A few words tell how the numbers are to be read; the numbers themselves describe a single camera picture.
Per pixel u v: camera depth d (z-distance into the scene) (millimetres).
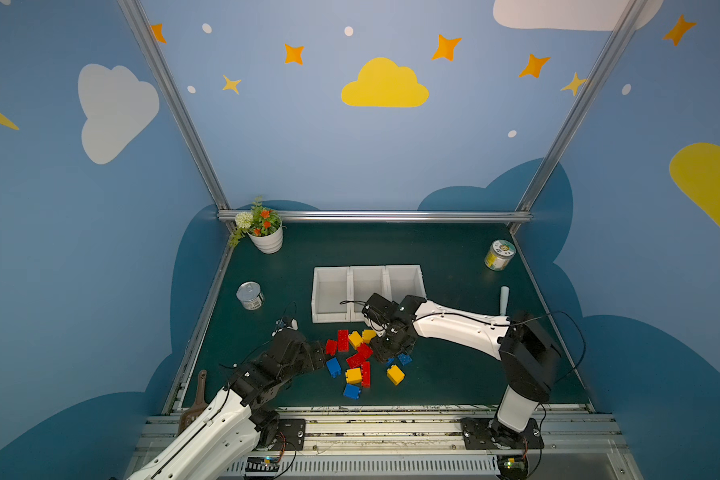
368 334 898
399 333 614
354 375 823
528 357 459
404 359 861
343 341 901
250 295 949
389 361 843
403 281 1068
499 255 1040
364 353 864
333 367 834
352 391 805
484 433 761
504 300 982
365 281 1021
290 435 747
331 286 1044
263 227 1034
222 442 490
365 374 820
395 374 824
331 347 889
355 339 886
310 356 625
